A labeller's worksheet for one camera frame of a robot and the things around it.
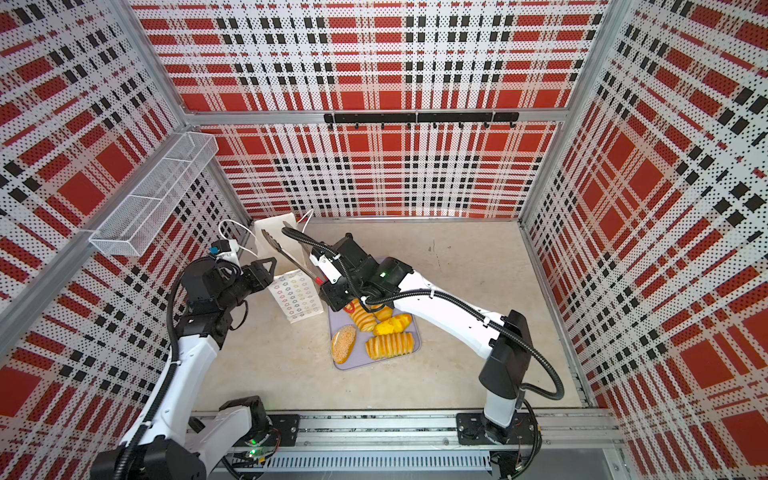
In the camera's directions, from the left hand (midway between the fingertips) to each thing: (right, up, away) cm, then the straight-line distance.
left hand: (269, 267), depth 78 cm
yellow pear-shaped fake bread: (+32, -19, +11) cm, 39 cm away
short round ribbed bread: (+30, -16, +16) cm, 37 cm away
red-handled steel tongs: (+15, -2, -9) cm, 17 cm away
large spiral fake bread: (+32, -23, +6) cm, 40 cm away
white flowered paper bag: (+5, -9, +6) cm, 12 cm away
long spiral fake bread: (+24, -17, +11) cm, 31 cm away
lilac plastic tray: (+23, -27, +10) cm, 37 cm away
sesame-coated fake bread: (+18, -22, +6) cm, 29 cm away
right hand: (+17, -6, -7) cm, 20 cm away
